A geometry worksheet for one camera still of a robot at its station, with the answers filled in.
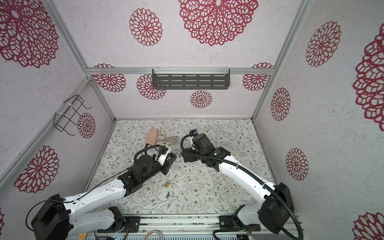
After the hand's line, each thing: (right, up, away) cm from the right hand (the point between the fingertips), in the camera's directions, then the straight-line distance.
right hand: (188, 149), depth 78 cm
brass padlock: (-13, -22, +9) cm, 27 cm away
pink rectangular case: (-27, +6, +30) cm, 41 cm away
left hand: (-8, -4, +1) cm, 9 cm away
